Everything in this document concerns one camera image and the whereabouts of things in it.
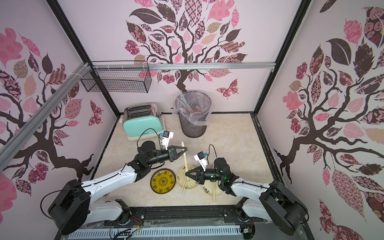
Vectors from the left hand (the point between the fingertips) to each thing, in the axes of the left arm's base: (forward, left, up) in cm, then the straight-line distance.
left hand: (188, 153), depth 73 cm
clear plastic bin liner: (+43, -4, -7) cm, 43 cm away
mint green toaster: (+26, +30, -4) cm, 40 cm away
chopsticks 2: (-10, +1, -9) cm, 14 cm away
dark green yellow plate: (-6, +16, -21) cm, 27 cm away
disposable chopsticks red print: (-13, -14, -19) cm, 27 cm away
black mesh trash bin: (+25, 0, -13) cm, 28 cm away
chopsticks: (-4, +1, -3) cm, 5 cm away
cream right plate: (-11, -10, -21) cm, 26 cm away
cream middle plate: (-5, +5, -20) cm, 22 cm away
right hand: (-8, 0, -7) cm, 10 cm away
